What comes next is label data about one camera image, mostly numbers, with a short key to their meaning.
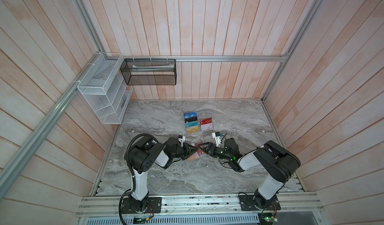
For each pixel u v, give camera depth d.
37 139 0.50
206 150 0.78
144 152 0.53
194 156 0.88
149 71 1.04
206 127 1.01
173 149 0.76
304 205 0.74
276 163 0.49
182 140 0.90
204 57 0.98
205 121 1.01
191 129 1.01
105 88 0.69
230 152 0.73
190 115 0.99
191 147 0.90
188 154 0.84
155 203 0.74
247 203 0.73
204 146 0.78
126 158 0.50
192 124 0.98
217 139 0.84
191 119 0.98
